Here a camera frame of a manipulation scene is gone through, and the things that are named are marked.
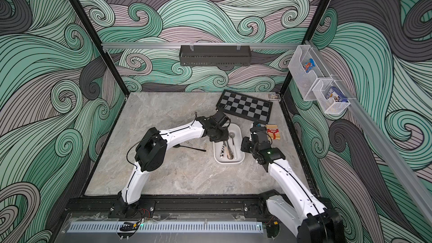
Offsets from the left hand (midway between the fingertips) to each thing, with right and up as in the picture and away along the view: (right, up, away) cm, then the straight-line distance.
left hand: (229, 136), depth 89 cm
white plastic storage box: (+4, +4, +5) cm, 8 cm away
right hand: (+8, -1, -7) cm, 11 cm away
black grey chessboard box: (+12, +16, +18) cm, 27 cm away
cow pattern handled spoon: (-4, -8, -1) cm, 9 cm away
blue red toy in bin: (+40, +37, -6) cm, 55 cm away
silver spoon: (+2, 0, +6) cm, 7 cm away
